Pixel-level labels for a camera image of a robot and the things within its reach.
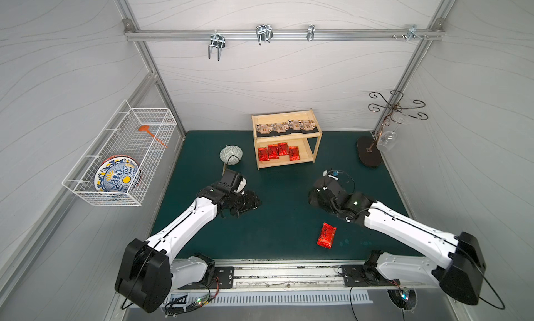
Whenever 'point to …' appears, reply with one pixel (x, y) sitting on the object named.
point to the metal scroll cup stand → (368, 151)
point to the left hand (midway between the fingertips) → (257, 205)
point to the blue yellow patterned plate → (118, 174)
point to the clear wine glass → (388, 140)
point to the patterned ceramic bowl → (231, 154)
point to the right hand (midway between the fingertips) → (310, 193)
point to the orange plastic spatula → (146, 128)
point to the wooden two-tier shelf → (286, 138)
